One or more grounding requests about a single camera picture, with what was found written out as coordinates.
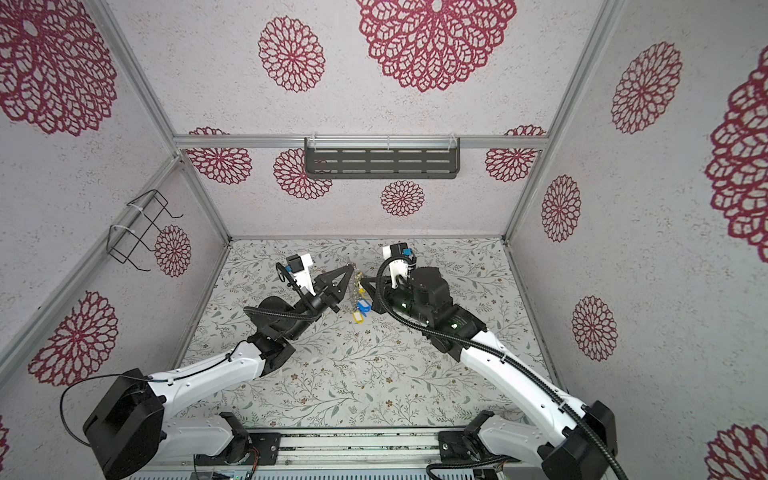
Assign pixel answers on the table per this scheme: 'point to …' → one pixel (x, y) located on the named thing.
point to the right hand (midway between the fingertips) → (362, 277)
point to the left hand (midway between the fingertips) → (352, 270)
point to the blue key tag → (364, 309)
